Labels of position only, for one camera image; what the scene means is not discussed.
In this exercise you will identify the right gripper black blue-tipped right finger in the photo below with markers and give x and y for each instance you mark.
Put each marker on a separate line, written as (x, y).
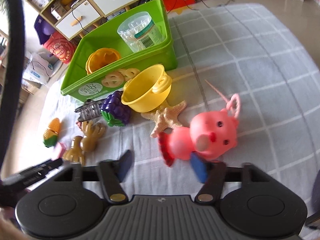
(211, 175)

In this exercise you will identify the clear cotton swab jar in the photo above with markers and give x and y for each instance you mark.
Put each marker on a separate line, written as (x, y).
(140, 32)

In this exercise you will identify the yellow toy pot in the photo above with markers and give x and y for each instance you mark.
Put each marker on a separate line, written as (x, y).
(147, 90)

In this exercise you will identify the pink rubber pig toy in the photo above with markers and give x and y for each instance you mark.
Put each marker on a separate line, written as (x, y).
(210, 134)

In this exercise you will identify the grey hair claw clip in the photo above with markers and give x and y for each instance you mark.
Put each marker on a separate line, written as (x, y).
(89, 110)

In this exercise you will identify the white paper shopping bag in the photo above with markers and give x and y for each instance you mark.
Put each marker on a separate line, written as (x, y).
(38, 69)

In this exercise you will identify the beige starfish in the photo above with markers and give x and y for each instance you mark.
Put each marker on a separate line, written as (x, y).
(165, 116)

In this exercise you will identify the grey checked cloth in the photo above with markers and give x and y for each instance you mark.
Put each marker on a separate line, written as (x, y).
(239, 49)

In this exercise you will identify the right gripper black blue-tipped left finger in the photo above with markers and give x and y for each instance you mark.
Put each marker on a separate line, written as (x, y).
(111, 174)

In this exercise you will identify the tan rubber hand toy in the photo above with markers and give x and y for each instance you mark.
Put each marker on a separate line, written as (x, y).
(81, 145)

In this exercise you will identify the orange plastic toy mold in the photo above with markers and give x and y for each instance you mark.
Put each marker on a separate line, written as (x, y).
(101, 58)

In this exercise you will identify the red round bag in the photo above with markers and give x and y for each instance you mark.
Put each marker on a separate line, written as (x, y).
(60, 47)

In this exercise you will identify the brown small figurine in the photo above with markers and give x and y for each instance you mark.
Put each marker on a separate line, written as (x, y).
(79, 124)

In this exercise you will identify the purple toy grapes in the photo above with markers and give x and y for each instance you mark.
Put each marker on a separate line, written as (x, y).
(114, 111)

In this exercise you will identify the toy corn cob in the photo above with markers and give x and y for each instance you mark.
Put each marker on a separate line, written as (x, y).
(51, 133)

